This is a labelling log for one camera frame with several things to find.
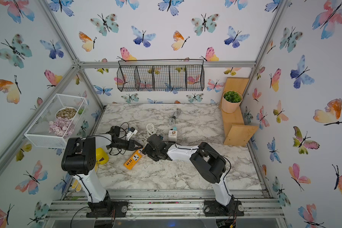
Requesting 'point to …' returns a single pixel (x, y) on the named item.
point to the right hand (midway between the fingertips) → (143, 152)
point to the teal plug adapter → (175, 128)
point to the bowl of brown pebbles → (67, 112)
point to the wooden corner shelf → (235, 132)
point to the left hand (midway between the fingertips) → (142, 145)
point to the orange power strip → (134, 158)
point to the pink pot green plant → (231, 100)
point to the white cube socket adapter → (172, 136)
